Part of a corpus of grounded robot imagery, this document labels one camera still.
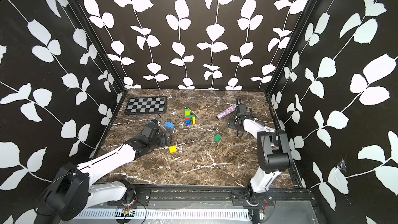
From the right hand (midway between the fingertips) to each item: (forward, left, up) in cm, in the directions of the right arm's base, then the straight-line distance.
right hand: (233, 121), depth 98 cm
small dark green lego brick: (-9, +10, -4) cm, 15 cm away
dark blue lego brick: (+1, +29, -3) cm, 30 cm away
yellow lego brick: (+2, +26, -2) cm, 26 cm away
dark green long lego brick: (+5, +29, -2) cm, 29 cm away
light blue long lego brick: (-2, +42, -2) cm, 42 cm away
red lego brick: (+4, +30, -4) cm, 31 cm away
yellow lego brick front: (-17, +37, -4) cm, 41 cm away
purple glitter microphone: (+8, +4, -1) cm, 9 cm away
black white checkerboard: (+13, +63, -1) cm, 64 cm away
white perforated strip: (-49, +34, -4) cm, 60 cm away
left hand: (-12, +40, +3) cm, 42 cm away
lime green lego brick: (+8, +30, -2) cm, 31 cm away
